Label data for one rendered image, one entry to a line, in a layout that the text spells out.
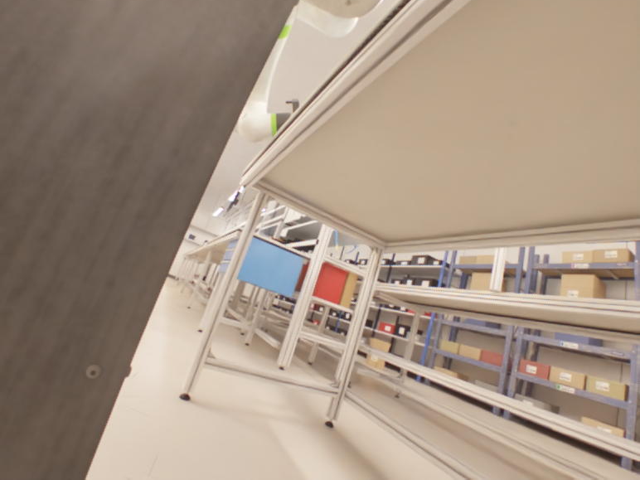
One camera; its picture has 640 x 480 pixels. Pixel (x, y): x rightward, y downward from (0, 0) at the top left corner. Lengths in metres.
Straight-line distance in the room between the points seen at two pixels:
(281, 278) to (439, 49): 2.14
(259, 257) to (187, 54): 2.22
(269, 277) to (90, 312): 2.26
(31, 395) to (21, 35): 0.24
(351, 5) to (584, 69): 0.40
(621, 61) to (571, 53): 0.07
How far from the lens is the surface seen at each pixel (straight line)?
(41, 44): 0.30
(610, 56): 0.68
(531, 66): 0.67
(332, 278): 2.75
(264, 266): 2.46
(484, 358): 4.76
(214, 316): 1.33
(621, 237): 1.14
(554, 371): 4.33
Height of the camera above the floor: 0.48
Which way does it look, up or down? 15 degrees up
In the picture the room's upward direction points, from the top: 19 degrees clockwise
